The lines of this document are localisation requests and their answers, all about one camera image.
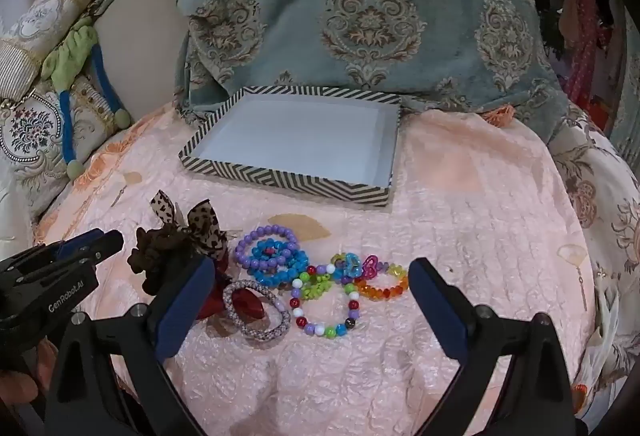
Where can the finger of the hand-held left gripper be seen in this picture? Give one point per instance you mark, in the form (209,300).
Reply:
(107,242)
(75,241)

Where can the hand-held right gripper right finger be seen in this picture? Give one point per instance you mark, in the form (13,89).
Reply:
(440,311)

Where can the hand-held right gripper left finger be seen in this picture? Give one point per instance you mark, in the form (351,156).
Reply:
(180,311)

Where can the black leopard bow scrunchie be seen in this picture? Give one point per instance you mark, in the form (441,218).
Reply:
(205,226)

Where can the striped cardboard box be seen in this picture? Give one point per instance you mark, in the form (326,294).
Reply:
(300,141)

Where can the person's left hand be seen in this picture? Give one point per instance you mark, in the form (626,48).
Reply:
(17,386)

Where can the red fabric scrunchie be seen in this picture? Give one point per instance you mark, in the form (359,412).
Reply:
(247,307)

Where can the pink plush blanket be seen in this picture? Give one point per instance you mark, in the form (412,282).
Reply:
(475,216)

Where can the floral embroidered cushion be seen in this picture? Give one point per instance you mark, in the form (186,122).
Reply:
(30,131)

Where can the green and blue plush toy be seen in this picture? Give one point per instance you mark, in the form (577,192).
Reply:
(75,51)

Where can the floral bedsheet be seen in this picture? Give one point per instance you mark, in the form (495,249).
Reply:
(600,196)

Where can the cream embroidered bolster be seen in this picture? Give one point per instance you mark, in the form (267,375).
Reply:
(35,26)

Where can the hanging clothes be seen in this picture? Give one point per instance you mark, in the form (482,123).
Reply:
(585,41)

